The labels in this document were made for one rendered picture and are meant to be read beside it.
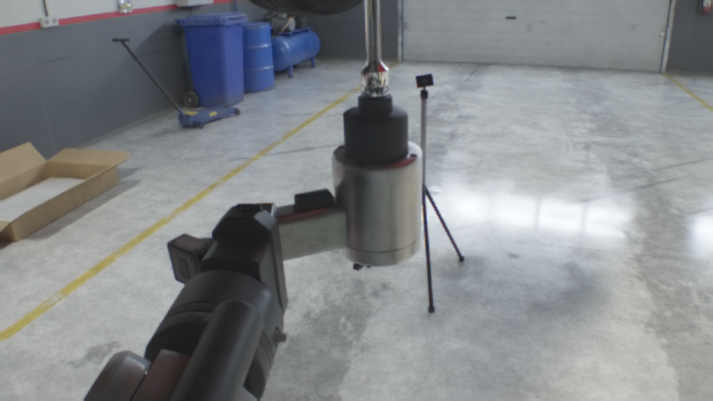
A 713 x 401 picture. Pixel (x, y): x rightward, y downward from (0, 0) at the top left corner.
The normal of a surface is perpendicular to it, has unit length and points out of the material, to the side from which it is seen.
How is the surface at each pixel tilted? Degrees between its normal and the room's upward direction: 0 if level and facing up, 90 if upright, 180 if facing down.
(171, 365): 35
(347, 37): 90
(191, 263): 92
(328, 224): 91
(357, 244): 92
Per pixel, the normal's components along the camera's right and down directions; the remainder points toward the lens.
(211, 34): -0.30, 0.43
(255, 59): 0.39, 0.36
